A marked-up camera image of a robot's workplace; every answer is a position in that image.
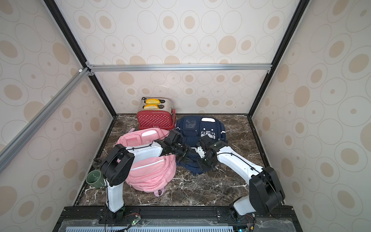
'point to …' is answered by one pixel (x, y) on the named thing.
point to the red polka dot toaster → (156, 112)
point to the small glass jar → (97, 162)
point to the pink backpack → (152, 174)
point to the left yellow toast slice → (152, 101)
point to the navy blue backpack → (211, 128)
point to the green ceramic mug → (95, 178)
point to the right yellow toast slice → (151, 106)
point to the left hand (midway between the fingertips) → (199, 156)
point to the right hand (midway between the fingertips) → (200, 168)
